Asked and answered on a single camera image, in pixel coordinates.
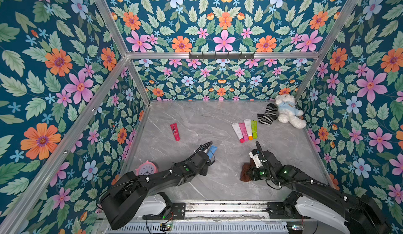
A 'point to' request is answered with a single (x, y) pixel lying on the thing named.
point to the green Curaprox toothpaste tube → (254, 128)
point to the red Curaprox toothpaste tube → (176, 131)
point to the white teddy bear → (288, 113)
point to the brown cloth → (246, 167)
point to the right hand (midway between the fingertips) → (248, 170)
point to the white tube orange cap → (248, 126)
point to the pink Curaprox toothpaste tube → (244, 130)
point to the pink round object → (146, 168)
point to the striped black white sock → (271, 114)
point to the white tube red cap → (238, 131)
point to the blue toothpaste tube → (212, 149)
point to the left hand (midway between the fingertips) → (207, 163)
